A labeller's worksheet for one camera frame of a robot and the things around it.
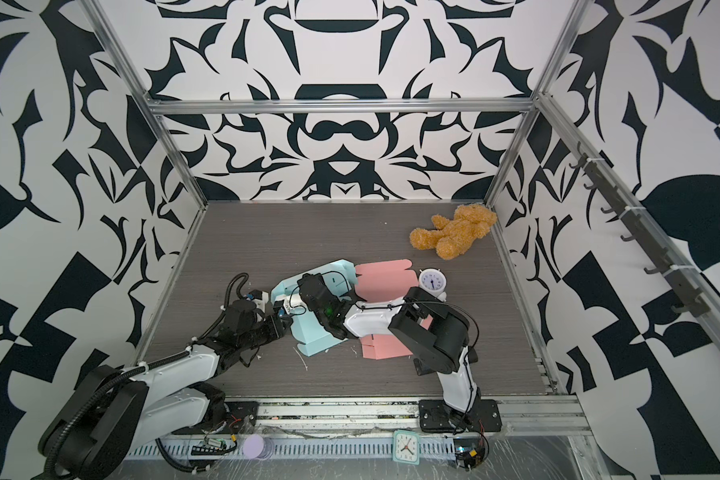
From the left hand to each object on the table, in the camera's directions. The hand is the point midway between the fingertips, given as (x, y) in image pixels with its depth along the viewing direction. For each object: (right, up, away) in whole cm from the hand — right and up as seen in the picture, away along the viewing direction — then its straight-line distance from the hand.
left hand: (291, 317), depth 88 cm
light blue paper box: (+5, -4, -1) cm, 7 cm away
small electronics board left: (-15, -27, -15) cm, 34 cm away
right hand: (+5, +15, -1) cm, 15 cm away
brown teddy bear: (+49, +23, +8) cm, 55 cm away
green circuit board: (+46, -27, -17) cm, 56 cm away
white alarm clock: (+43, +9, +8) cm, 45 cm away
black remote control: (+36, -12, -7) cm, 39 cm away
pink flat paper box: (+29, +9, +9) cm, 31 cm away
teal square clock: (+31, -24, -19) cm, 43 cm away
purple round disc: (-2, -20, -24) cm, 32 cm away
